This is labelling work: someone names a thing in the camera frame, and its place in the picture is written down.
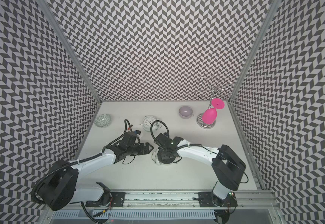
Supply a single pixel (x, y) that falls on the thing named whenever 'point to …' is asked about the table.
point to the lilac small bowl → (185, 112)
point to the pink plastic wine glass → (209, 115)
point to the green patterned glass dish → (102, 121)
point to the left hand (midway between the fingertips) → (148, 150)
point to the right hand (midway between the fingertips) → (168, 155)
